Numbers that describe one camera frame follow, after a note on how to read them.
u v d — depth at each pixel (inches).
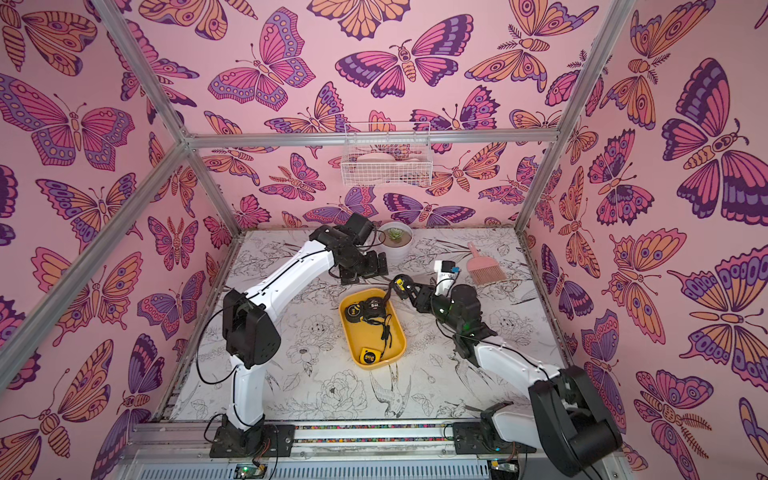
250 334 19.7
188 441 29.0
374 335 36.5
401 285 31.4
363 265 30.1
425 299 28.7
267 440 28.6
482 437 28.4
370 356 33.6
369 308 37.0
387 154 37.3
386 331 36.2
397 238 40.5
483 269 41.9
